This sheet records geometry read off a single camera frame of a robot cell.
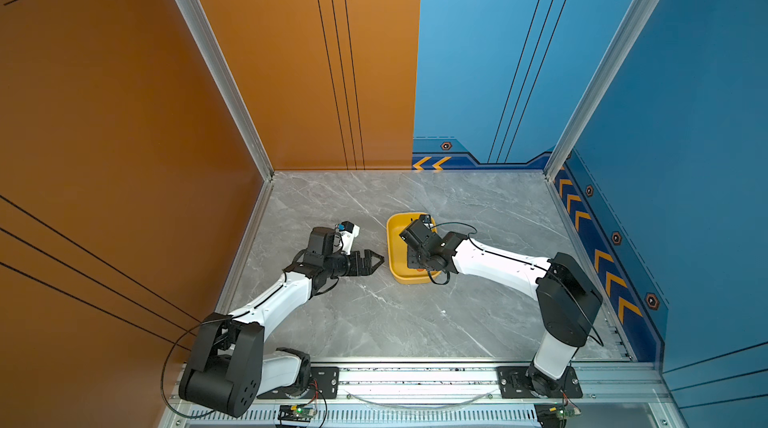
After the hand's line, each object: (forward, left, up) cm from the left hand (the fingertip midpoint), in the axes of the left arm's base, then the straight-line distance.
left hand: (373, 258), depth 85 cm
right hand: (+2, -11, -3) cm, 12 cm away
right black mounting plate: (-29, -36, -8) cm, 47 cm away
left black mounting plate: (-30, +11, -10) cm, 33 cm away
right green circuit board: (-35, -46, -9) cm, 59 cm away
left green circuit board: (-36, +17, -11) cm, 41 cm away
